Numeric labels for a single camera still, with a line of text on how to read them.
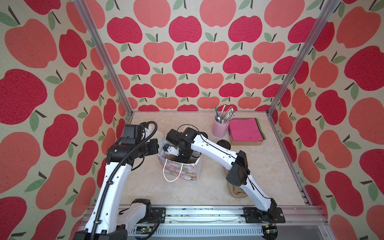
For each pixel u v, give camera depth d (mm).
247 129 1067
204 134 1010
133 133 515
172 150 745
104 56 867
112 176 415
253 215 734
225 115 954
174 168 734
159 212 753
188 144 591
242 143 1014
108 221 371
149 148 614
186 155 715
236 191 784
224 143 885
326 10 705
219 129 1018
